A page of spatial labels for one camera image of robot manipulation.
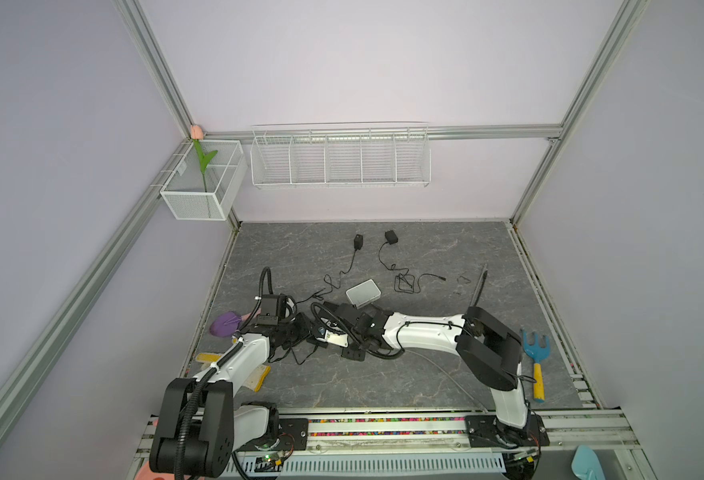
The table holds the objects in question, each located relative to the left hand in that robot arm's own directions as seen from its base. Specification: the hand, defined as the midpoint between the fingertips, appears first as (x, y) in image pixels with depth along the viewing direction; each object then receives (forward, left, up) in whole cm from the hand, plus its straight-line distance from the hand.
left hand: (316, 330), depth 88 cm
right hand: (-3, -9, -3) cm, 9 cm away
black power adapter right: (+38, -27, -4) cm, 47 cm away
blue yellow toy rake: (-10, -64, -2) cm, 65 cm away
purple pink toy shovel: (+5, +28, -2) cm, 28 cm away
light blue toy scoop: (-37, -64, -3) cm, 74 cm away
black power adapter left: (+34, -14, 0) cm, 37 cm away
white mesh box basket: (+38, +31, +27) cm, 56 cm away
